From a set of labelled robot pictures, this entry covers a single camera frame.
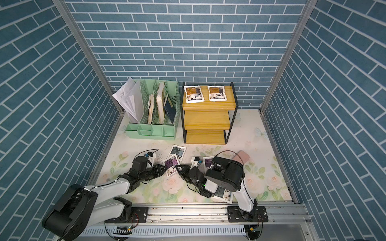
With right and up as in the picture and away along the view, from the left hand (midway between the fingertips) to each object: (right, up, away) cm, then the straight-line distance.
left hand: (169, 170), depth 87 cm
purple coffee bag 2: (+22, +4, +4) cm, 23 cm away
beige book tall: (-7, +40, +6) cm, 41 cm away
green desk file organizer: (-22, +23, +17) cm, 36 cm away
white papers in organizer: (-23, +43, 0) cm, 49 cm away
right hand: (+4, +1, -1) cm, 4 cm away
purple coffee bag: (0, +3, +3) cm, 4 cm away
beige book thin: (-14, +38, +8) cm, 41 cm away
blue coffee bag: (+5, +9, +9) cm, 14 cm away
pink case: (+46, +6, +8) cm, 47 cm away
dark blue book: (-4, +37, +21) cm, 43 cm away
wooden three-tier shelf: (+23, +28, +4) cm, 37 cm away
